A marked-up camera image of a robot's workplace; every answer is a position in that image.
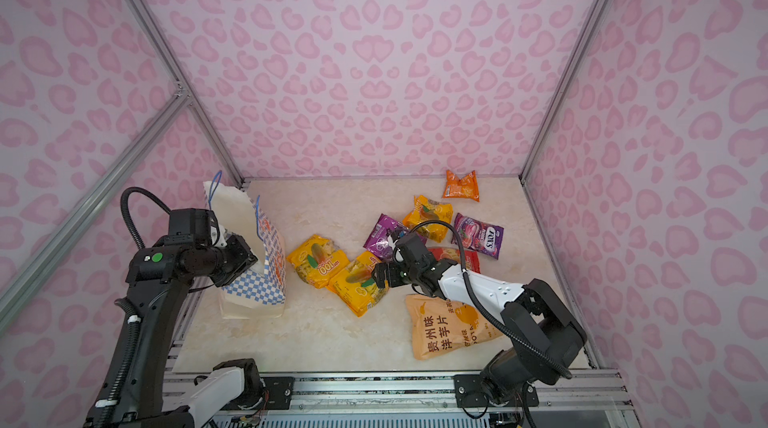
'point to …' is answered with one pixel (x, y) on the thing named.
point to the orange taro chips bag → (439, 326)
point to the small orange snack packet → (466, 187)
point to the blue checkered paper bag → (260, 291)
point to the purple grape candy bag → (384, 236)
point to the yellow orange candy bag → (424, 209)
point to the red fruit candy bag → (471, 258)
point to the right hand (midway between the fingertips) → (386, 270)
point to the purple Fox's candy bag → (477, 235)
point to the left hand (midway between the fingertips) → (257, 251)
